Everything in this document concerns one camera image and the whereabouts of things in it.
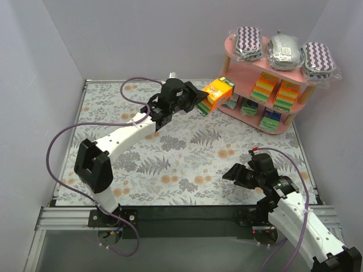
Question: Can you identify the orange boxed sponge pack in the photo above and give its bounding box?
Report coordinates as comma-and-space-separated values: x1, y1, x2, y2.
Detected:
250, 72, 279, 104
196, 76, 235, 116
273, 79, 300, 112

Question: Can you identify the purple wavy sponge pack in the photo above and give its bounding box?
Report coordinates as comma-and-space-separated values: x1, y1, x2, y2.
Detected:
301, 42, 341, 85
229, 27, 263, 62

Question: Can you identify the green blue sponge pack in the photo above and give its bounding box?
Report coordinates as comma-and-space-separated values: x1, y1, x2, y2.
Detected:
240, 97, 258, 117
221, 94, 239, 109
259, 108, 281, 132

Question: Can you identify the pink three-tier shelf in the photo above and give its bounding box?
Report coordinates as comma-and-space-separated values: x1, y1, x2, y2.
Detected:
214, 35, 315, 135

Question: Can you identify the silver scrubber sponge pack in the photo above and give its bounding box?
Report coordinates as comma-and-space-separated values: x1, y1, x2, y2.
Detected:
266, 31, 303, 71

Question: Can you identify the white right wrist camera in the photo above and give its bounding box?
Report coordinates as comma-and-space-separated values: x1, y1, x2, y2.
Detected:
248, 147, 259, 156

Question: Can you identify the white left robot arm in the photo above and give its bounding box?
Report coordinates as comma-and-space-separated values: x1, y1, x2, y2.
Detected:
74, 78, 208, 226

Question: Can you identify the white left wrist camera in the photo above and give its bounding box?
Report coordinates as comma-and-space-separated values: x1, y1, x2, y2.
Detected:
167, 72, 179, 82

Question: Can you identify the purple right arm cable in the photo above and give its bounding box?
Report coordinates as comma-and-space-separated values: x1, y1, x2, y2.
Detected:
256, 146, 310, 272

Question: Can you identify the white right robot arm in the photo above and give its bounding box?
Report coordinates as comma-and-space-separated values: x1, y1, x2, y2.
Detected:
222, 150, 362, 271

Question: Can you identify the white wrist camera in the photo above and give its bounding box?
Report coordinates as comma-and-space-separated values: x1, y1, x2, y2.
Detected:
167, 72, 179, 82
248, 147, 259, 156

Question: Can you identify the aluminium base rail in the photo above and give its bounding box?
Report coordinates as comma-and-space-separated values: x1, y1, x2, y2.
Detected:
25, 205, 352, 271

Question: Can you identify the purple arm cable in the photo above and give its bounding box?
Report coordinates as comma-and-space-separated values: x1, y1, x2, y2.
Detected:
46, 76, 168, 257
256, 146, 310, 272

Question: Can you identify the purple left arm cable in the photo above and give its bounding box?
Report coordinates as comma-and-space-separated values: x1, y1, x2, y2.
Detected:
46, 76, 168, 257

